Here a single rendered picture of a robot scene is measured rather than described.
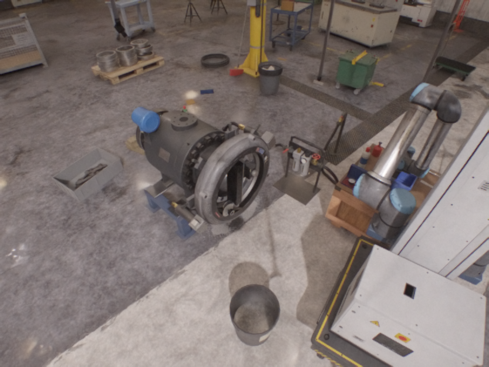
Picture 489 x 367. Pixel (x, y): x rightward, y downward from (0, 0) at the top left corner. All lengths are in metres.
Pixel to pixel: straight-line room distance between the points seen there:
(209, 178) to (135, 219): 1.22
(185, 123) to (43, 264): 1.75
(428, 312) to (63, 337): 2.30
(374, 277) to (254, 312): 0.91
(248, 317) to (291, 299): 0.40
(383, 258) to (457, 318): 0.40
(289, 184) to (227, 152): 1.29
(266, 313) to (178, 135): 1.45
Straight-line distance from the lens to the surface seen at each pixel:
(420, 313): 1.49
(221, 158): 1.76
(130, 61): 5.86
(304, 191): 2.89
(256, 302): 2.06
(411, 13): 10.90
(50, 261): 2.88
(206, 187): 1.77
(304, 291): 2.27
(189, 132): 2.13
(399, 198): 1.66
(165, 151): 2.18
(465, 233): 1.56
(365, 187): 1.68
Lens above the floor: 2.05
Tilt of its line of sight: 45 degrees down
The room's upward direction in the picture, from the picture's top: straight up
